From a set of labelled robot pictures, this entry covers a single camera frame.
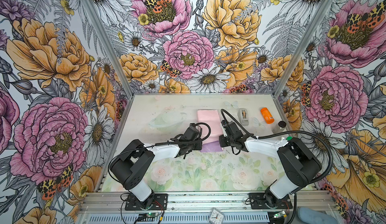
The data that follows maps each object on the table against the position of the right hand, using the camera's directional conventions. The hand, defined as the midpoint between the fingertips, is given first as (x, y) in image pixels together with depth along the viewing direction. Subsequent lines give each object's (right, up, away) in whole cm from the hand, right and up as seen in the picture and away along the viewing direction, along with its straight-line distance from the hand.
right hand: (221, 143), depth 93 cm
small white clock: (-6, -28, -24) cm, 37 cm away
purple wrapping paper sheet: (-5, +15, +12) cm, 20 cm away
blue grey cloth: (+36, -27, -24) cm, 51 cm away
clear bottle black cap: (+35, +10, -1) cm, 36 cm away
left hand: (-14, -1, -2) cm, 14 cm away
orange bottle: (+33, +16, +11) cm, 38 cm away
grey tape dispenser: (+16, +15, +11) cm, 25 cm away
